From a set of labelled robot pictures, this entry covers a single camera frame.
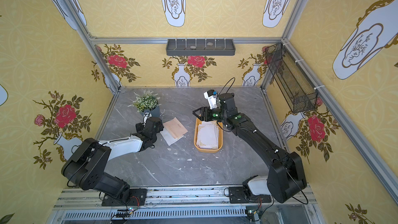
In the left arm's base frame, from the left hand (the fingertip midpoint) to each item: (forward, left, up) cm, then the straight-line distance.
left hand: (152, 121), depth 93 cm
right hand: (-7, -26, +16) cm, 32 cm away
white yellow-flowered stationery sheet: (-7, -9, -7) cm, 13 cm away
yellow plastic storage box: (+1, -28, -2) cm, 28 cm away
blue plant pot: (+9, +1, -4) cm, 10 cm away
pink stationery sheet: (-2, -13, -6) cm, 15 cm away
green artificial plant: (+7, +2, +11) cm, 13 cm away
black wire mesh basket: (+4, -82, +20) cm, 84 cm away
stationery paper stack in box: (-7, -33, -6) cm, 34 cm away
